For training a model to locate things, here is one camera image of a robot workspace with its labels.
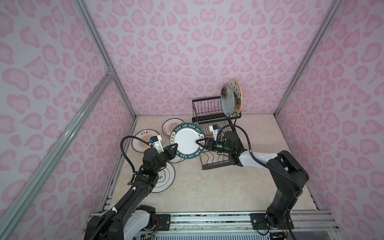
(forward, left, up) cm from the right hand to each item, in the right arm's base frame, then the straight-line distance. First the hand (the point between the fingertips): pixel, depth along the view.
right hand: (199, 142), depth 81 cm
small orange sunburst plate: (+28, +24, -18) cm, 41 cm away
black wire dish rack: (+23, -4, 0) cm, 23 cm away
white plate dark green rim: (+3, +7, +2) cm, 8 cm away
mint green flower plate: (+25, -17, +8) cm, 31 cm away
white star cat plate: (+24, -22, +13) cm, 35 cm away
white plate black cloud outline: (-13, +19, -18) cm, 30 cm away
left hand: (-2, +11, +2) cm, 11 cm away
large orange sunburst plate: (+18, +39, -18) cm, 46 cm away
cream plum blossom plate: (-8, +12, -4) cm, 15 cm away
